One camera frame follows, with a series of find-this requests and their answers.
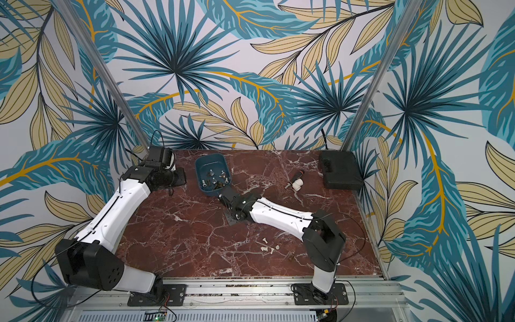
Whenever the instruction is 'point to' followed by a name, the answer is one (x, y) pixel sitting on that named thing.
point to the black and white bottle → (297, 181)
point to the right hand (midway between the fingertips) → (233, 212)
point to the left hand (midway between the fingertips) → (182, 180)
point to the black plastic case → (341, 170)
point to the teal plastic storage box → (212, 173)
